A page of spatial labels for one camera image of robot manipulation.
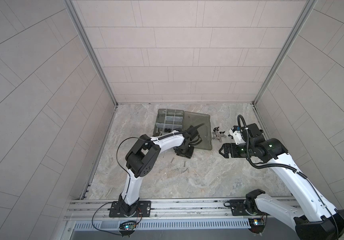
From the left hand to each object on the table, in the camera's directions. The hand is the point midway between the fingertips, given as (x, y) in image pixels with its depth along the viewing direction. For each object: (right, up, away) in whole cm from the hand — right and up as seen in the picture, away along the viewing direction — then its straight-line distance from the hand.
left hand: (192, 155), depth 90 cm
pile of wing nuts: (+17, +11, +7) cm, 22 cm away
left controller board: (-30, -24, -26) cm, 46 cm away
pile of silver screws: (-9, -7, -5) cm, 12 cm away
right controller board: (+29, -26, -22) cm, 45 cm away
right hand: (+15, +7, -17) cm, 24 cm away
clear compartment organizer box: (-16, +20, +14) cm, 30 cm away
